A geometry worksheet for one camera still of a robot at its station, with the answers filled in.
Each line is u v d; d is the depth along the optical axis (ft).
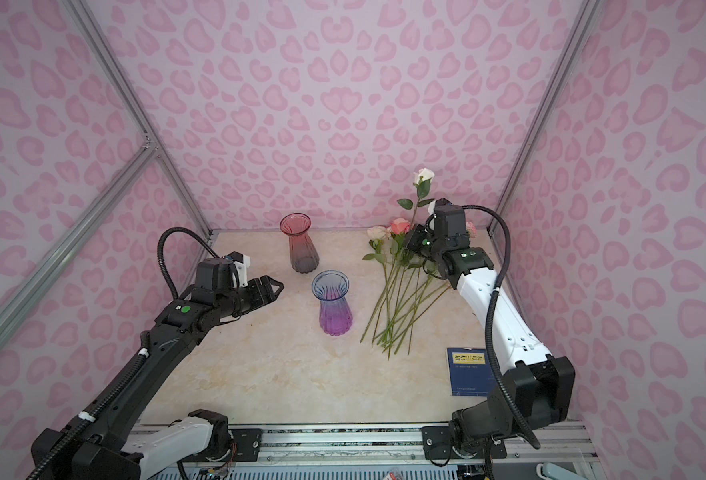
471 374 2.74
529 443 1.26
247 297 2.21
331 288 2.76
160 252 1.84
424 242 2.21
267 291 2.27
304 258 3.38
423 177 2.63
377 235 3.73
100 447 1.26
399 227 3.61
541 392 1.34
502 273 1.73
